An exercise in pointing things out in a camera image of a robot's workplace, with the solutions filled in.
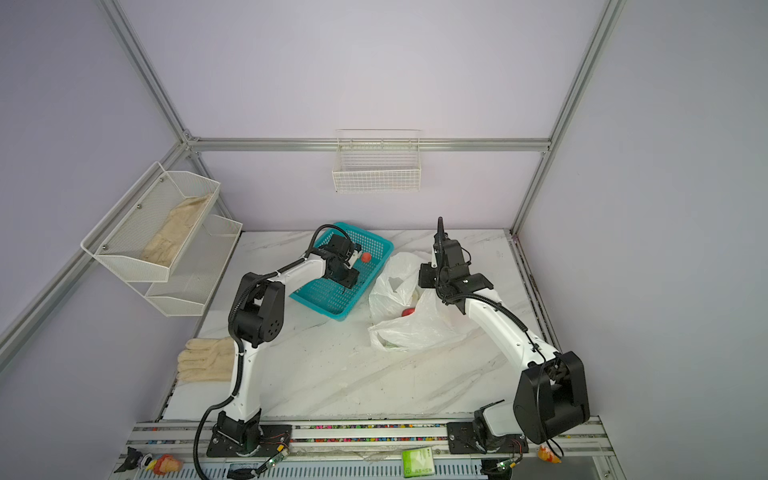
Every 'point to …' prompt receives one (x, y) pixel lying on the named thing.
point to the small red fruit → (366, 258)
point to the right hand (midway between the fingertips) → (424, 267)
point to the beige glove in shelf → (172, 236)
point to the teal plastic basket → (332, 299)
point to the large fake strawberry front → (407, 312)
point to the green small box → (417, 462)
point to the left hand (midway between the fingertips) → (347, 278)
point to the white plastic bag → (406, 317)
